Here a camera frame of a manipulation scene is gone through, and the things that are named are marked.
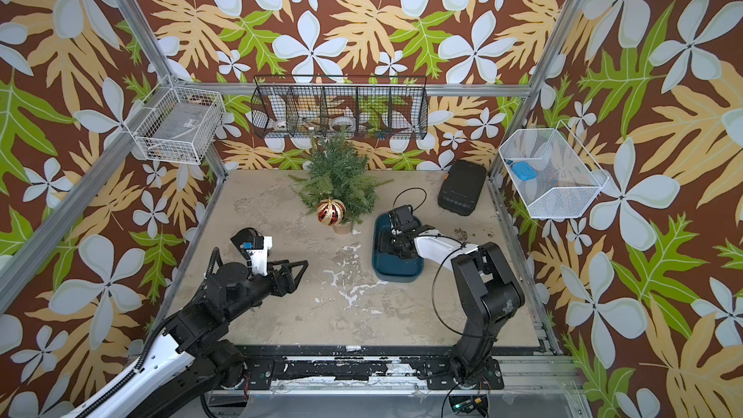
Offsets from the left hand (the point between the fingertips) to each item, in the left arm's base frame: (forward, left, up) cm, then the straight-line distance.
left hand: (300, 260), depth 72 cm
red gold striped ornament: (+8, -8, +10) cm, 15 cm away
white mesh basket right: (+19, -71, +10) cm, 75 cm away
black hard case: (+40, -53, -17) cm, 69 cm away
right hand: (+15, -22, -17) cm, 32 cm away
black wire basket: (+52, -4, +11) cm, 53 cm away
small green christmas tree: (+22, -9, +10) cm, 26 cm away
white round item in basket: (+50, -8, +5) cm, 51 cm away
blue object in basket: (+28, -64, +5) cm, 70 cm away
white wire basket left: (+38, +41, +13) cm, 58 cm away
